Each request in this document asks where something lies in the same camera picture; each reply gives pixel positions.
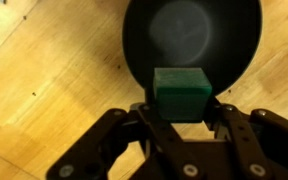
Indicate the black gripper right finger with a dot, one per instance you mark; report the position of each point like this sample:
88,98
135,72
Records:
259,140

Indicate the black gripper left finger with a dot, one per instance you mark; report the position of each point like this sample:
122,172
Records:
94,153

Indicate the green block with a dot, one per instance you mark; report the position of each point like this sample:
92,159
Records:
181,94

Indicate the black bowl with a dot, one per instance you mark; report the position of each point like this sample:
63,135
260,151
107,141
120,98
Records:
220,37

